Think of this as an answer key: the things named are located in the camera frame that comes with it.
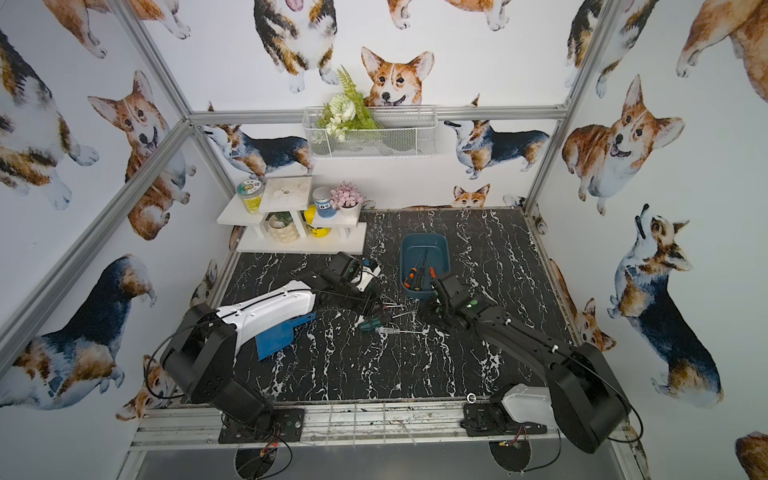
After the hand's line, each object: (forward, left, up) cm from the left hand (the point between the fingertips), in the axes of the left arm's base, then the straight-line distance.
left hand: (374, 295), depth 88 cm
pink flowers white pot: (+24, +8, +16) cm, 30 cm away
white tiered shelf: (+29, +28, +13) cm, 42 cm away
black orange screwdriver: (+10, -11, -8) cm, 16 cm away
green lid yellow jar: (+30, +39, +14) cm, 51 cm away
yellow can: (+30, +23, +5) cm, 38 cm away
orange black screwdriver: (+12, -18, -7) cm, 23 cm away
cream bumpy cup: (+28, +34, -2) cm, 44 cm away
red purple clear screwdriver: (+1, -5, -9) cm, 10 cm away
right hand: (-4, -15, 0) cm, 15 cm away
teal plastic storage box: (+20, -16, -9) cm, 27 cm away
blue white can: (+28, +17, +13) cm, 35 cm away
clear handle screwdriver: (-8, -5, -9) cm, 13 cm away
